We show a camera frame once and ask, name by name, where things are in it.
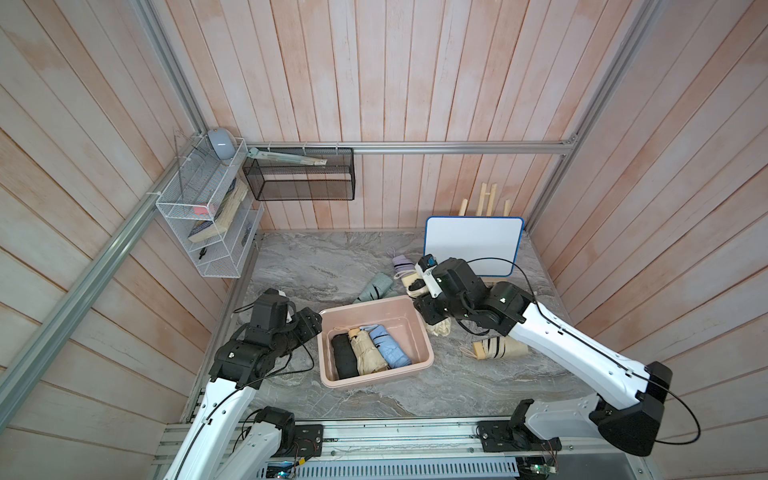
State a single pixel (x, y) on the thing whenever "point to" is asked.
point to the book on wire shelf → (224, 214)
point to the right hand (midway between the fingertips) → (419, 299)
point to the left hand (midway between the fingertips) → (313, 327)
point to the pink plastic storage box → (397, 315)
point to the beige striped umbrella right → (498, 347)
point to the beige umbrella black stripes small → (414, 285)
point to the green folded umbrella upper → (375, 289)
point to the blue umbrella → (392, 353)
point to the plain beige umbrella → (368, 358)
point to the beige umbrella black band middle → (442, 328)
